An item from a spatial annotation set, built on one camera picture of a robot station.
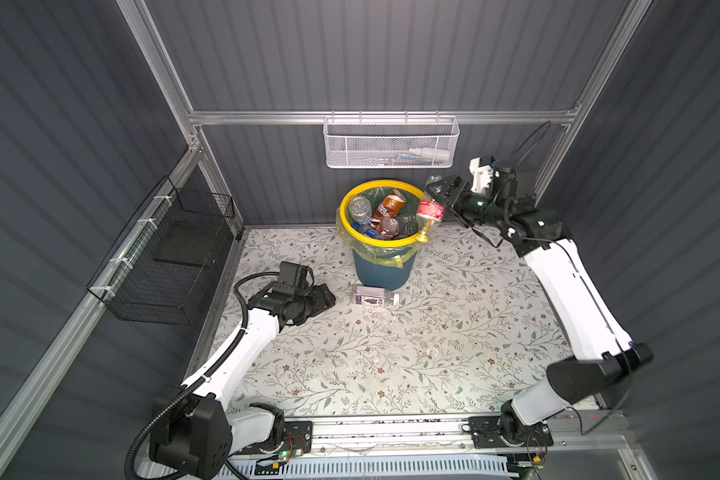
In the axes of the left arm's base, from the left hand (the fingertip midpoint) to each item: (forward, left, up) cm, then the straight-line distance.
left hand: (325, 302), depth 83 cm
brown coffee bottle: (+24, -20, +14) cm, 34 cm away
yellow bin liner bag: (+6, -19, +14) cm, 24 cm away
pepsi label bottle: (+16, -14, +10) cm, 24 cm away
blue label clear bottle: (+19, -11, +17) cm, 27 cm away
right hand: (+9, -28, +29) cm, 41 cm away
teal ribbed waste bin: (+16, -19, -11) cm, 27 cm away
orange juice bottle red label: (+18, -19, +11) cm, 28 cm away
